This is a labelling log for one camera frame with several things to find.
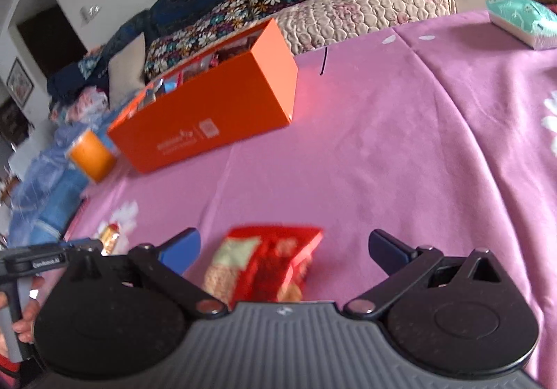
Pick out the teal tissue pack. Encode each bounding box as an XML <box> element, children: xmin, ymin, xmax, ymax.
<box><xmin>485</xmin><ymin>0</ymin><xmax>557</xmax><ymax>51</ymax></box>

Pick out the dark framed picture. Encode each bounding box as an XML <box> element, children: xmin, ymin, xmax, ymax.
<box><xmin>0</xmin><ymin>97</ymin><xmax>31</xmax><ymax>146</ymax></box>

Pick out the small yellow and red packet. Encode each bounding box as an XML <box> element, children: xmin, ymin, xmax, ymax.
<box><xmin>96</xmin><ymin>221</ymin><xmax>123</xmax><ymax>256</ymax></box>

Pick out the pink and white plastic bag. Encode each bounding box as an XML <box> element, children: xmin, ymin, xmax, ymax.
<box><xmin>50</xmin><ymin>87</ymin><xmax>109</xmax><ymax>126</ymax></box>

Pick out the pink tablecloth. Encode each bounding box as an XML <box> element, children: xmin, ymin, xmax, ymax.
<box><xmin>61</xmin><ymin>8</ymin><xmax>557</xmax><ymax>385</ymax></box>

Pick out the beige quilted cover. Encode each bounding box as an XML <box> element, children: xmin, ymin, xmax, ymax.
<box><xmin>270</xmin><ymin>0</ymin><xmax>457</xmax><ymax>57</ymax></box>

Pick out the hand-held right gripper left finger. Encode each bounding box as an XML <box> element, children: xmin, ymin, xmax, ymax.
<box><xmin>72</xmin><ymin>228</ymin><xmax>229</xmax><ymax>317</ymax></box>

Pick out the red snack packet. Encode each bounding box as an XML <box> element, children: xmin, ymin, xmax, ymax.
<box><xmin>204</xmin><ymin>224</ymin><xmax>325</xmax><ymax>303</ymax></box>

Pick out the framed wall picture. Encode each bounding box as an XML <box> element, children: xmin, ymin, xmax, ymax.
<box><xmin>6</xmin><ymin>57</ymin><xmax>36</xmax><ymax>108</ymax></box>

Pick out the orange cardboard box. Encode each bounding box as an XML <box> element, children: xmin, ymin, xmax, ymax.
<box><xmin>107</xmin><ymin>17</ymin><xmax>299</xmax><ymax>174</ymax></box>

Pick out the beige pillow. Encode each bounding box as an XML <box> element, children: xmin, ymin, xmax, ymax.
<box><xmin>108</xmin><ymin>32</ymin><xmax>148</xmax><ymax>109</ymax></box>

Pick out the orange and white canister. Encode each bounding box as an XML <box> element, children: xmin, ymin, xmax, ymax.
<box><xmin>65</xmin><ymin>129</ymin><xmax>117</xmax><ymax>184</ymax></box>

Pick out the person's left hand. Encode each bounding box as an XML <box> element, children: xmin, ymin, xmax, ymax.
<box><xmin>12</xmin><ymin>277</ymin><xmax>46</xmax><ymax>344</ymax></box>

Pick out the blue striped blanket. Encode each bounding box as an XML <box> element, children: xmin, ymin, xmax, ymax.
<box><xmin>9</xmin><ymin>124</ymin><xmax>114</xmax><ymax>248</ymax></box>

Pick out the pile of dark blue clothes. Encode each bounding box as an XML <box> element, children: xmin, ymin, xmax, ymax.
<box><xmin>46</xmin><ymin>10</ymin><xmax>151</xmax><ymax>107</ymax></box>

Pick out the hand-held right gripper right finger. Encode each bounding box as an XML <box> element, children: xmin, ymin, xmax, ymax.
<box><xmin>344</xmin><ymin>229</ymin><xmax>501</xmax><ymax>316</ymax></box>

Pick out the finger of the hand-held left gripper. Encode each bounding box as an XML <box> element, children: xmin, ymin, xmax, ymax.
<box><xmin>58</xmin><ymin>240</ymin><xmax>104</xmax><ymax>257</ymax></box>

